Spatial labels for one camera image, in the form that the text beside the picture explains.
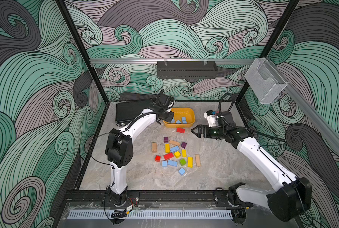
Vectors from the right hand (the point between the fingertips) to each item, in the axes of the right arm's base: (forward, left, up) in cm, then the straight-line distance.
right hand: (196, 131), depth 78 cm
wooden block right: (-9, -3, -20) cm, 22 cm away
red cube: (-8, +23, -19) cm, 31 cm away
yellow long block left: (-1, +17, -20) cm, 26 cm away
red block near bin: (+14, +7, -20) cm, 25 cm away
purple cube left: (+5, +18, -18) cm, 26 cm away
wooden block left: (0, +25, -18) cm, 31 cm away
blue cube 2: (+22, +4, -17) cm, 28 cm away
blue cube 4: (+20, +8, -17) cm, 27 cm away
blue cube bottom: (-16, +8, -18) cm, 26 cm away
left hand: (+15, +15, -2) cm, 21 cm away
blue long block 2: (-11, +13, -19) cm, 26 cm away
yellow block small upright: (-4, +6, -19) cm, 20 cm away
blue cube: (+20, +12, -17) cm, 29 cm away
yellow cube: (-6, +10, -18) cm, 21 cm away
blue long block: (-2, +12, -18) cm, 22 cm away
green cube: (-10, +7, -19) cm, 23 cm away
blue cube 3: (+19, +3, -18) cm, 26 cm away
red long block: (-6, +16, -19) cm, 26 cm away
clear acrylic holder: (+25, -42, +14) cm, 51 cm away
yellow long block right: (-10, +3, -19) cm, 22 cm away
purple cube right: (+1, +6, -18) cm, 19 cm away
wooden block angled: (+3, +12, -19) cm, 23 cm away
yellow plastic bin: (+31, +6, -21) cm, 38 cm away
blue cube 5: (-12, +18, -18) cm, 28 cm away
